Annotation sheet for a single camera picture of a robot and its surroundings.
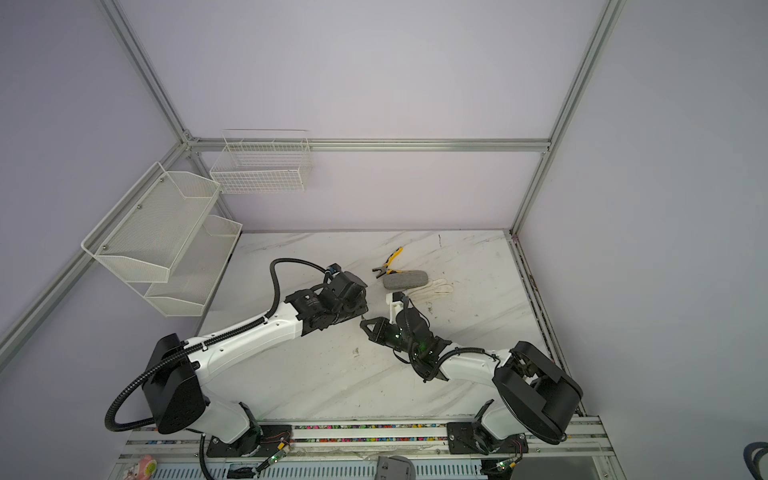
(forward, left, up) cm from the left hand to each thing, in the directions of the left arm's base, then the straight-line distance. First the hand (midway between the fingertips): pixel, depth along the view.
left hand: (362, 303), depth 82 cm
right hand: (-6, +1, -2) cm, 6 cm away
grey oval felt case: (+17, -13, -12) cm, 24 cm away
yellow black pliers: (+23, -6, -15) cm, 28 cm away
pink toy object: (-36, +48, -13) cm, 61 cm away
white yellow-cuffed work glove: (+16, -24, -15) cm, 32 cm away
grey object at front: (-36, -9, -14) cm, 40 cm away
